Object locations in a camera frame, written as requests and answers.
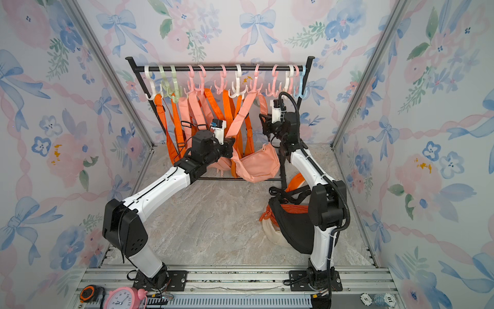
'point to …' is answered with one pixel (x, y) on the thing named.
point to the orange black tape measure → (91, 293)
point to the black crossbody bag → (296, 224)
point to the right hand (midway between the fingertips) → (262, 113)
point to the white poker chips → (381, 299)
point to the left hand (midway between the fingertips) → (236, 137)
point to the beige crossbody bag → (274, 234)
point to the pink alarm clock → (125, 297)
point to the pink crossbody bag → (253, 163)
